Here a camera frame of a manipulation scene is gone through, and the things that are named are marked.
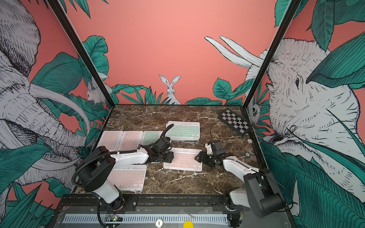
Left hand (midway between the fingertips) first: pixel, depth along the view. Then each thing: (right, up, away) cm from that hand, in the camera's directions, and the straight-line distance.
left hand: (173, 155), depth 90 cm
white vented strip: (-37, -27, -20) cm, 50 cm away
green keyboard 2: (-17, +10, +11) cm, 23 cm away
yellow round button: (+10, -28, -22) cm, 37 cm away
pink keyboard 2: (-45, +9, +8) cm, 46 cm away
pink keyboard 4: (-25, -11, -8) cm, 28 cm away
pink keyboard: (+7, -3, 0) cm, 8 cm away
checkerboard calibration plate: (+46, +21, +16) cm, 53 cm away
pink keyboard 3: (-31, +8, +8) cm, 33 cm away
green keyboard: (+7, +15, +11) cm, 20 cm away
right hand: (+16, 0, -3) cm, 16 cm away
